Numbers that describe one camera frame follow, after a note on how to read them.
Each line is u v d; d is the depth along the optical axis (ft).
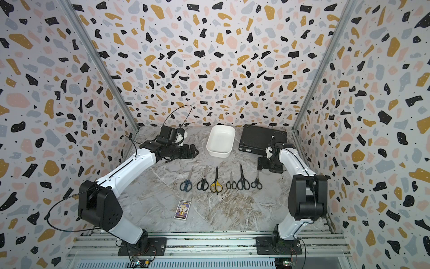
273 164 2.57
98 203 1.40
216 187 3.02
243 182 3.11
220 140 3.73
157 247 2.41
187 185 3.10
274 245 2.22
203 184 3.09
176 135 2.29
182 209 2.74
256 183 3.11
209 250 2.40
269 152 2.86
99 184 1.47
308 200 1.53
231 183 3.11
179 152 2.45
